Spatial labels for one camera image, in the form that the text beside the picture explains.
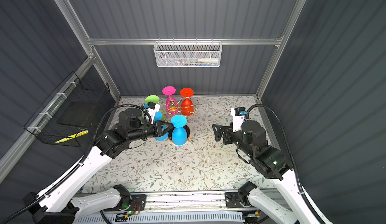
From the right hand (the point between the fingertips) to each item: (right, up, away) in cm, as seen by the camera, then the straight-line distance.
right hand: (223, 126), depth 64 cm
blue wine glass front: (-20, -6, +10) cm, 23 cm away
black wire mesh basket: (-75, +1, -2) cm, 75 cm away
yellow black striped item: (-66, -5, +1) cm, 66 cm away
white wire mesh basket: (-19, +54, +60) cm, 83 cm away
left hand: (-22, 0, +2) cm, 22 cm away
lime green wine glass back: (-35, +13, +16) cm, 40 cm away
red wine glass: (-17, +10, +23) cm, 30 cm away
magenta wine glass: (-24, +10, +11) cm, 29 cm away
